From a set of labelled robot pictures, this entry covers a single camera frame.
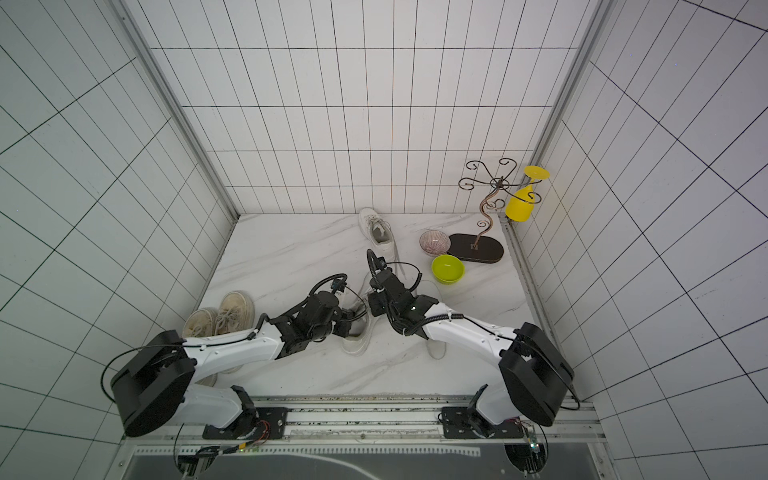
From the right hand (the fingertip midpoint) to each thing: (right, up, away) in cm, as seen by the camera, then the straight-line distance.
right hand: (378, 283), depth 86 cm
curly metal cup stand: (+35, +28, -1) cm, 45 cm away
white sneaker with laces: (0, +15, +17) cm, 23 cm away
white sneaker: (-5, -1, -12) cm, 13 cm away
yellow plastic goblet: (+44, +23, +5) cm, 50 cm away
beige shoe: (-42, -9, 0) cm, 43 cm away
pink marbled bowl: (+20, +12, +23) cm, 33 cm away
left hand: (-8, -11, 0) cm, 14 cm away
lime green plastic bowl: (+23, +3, +14) cm, 27 cm away
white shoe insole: (+17, -19, -2) cm, 25 cm away
